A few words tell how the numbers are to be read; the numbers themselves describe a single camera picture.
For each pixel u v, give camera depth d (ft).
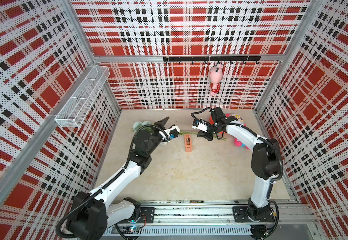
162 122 2.22
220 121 2.28
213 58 2.91
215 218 2.41
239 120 3.49
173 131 2.02
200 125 2.60
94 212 1.28
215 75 2.98
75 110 2.32
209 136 2.65
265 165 1.66
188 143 3.16
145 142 1.86
